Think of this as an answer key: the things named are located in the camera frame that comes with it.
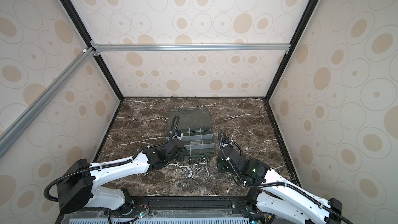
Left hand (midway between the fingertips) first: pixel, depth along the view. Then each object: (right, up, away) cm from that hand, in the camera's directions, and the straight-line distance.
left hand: (188, 148), depth 82 cm
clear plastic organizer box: (+3, +11, +24) cm, 26 cm away
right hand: (+16, -3, -7) cm, 18 cm away
